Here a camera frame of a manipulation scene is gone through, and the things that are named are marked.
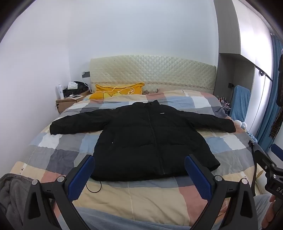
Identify black puffer jacket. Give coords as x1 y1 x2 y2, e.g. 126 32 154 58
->
49 101 236 182

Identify person right hand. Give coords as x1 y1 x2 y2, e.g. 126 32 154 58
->
262 195 276 228

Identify grey fleece garment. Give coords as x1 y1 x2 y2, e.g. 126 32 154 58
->
1 173 39 229

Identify blue curtain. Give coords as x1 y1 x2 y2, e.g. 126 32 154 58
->
256 35 282 152

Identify white plush toy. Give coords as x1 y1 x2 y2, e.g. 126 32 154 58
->
234 120 247 131

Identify blue towel on chair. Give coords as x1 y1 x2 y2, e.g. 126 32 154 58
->
229 85 251 122

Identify brown bedside table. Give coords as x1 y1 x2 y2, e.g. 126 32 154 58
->
56 90 91 114

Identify white bottle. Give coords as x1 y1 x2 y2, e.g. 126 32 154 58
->
57 84 64 100

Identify white phone on table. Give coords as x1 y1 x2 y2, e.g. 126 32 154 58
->
70 95 82 100

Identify grey white wardrobe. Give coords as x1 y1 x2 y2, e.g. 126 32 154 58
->
213 1 273 135

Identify black bag on table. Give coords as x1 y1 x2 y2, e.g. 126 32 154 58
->
63 81 89 98

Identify yellow pillow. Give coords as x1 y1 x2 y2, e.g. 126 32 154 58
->
89 82 145 100

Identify cream quilted headboard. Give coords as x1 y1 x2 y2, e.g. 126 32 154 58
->
89 55 216 93

